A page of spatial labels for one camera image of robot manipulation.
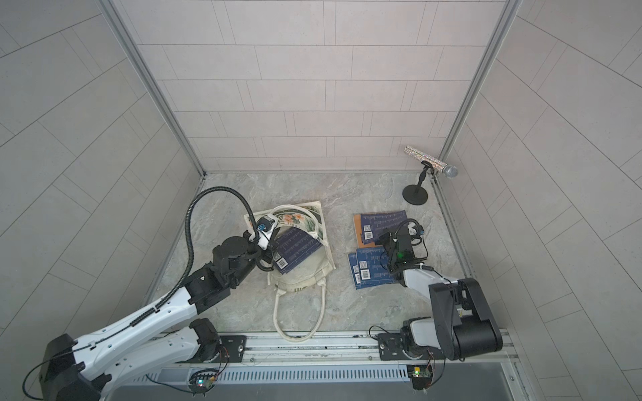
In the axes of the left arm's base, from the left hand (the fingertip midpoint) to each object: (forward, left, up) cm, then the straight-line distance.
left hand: (282, 225), depth 74 cm
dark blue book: (-6, -27, -17) cm, 32 cm away
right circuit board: (-35, -40, -22) cm, 57 cm away
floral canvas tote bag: (-6, -8, -20) cm, 22 cm away
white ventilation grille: (-34, -24, -21) cm, 47 cm away
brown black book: (+11, -25, -17) cm, 33 cm away
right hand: (+10, -33, -15) cm, 38 cm away
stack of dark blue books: (+2, 0, -18) cm, 18 cm away
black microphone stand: (+28, -52, -19) cm, 62 cm away
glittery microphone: (+22, -56, +2) cm, 60 cm away
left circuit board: (-36, +18, -18) cm, 44 cm away
